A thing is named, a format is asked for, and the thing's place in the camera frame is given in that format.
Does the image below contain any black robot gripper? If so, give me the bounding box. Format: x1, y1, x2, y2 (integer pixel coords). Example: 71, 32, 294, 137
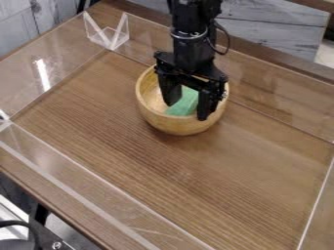
154, 28, 228, 121

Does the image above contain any green rectangular block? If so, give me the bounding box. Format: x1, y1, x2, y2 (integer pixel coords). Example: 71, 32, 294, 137
164, 86, 198, 116

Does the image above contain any brown wooden bowl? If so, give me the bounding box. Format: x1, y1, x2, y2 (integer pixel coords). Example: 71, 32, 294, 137
136, 66, 230, 136

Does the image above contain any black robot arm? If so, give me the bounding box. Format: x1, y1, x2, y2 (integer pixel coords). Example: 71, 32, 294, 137
154, 0, 228, 121

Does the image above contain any black metal table leg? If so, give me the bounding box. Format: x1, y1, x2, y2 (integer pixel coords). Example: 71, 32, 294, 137
29, 203, 51, 226

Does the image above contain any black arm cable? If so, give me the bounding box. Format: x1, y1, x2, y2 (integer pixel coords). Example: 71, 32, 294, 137
207, 20, 232, 57

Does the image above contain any clear acrylic corner bracket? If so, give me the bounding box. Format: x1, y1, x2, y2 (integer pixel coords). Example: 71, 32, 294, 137
83, 12, 130, 51

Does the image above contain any clear acrylic tray wall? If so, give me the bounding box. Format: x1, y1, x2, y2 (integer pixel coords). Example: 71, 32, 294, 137
0, 118, 214, 250

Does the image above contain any black cable under table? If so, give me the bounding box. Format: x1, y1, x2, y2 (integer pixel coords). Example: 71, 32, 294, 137
0, 219, 44, 250

